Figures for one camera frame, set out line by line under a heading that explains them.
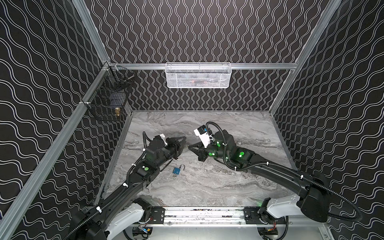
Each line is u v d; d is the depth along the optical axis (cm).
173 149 66
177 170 90
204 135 62
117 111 82
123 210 58
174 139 69
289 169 46
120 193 47
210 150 62
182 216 76
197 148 65
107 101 94
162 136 73
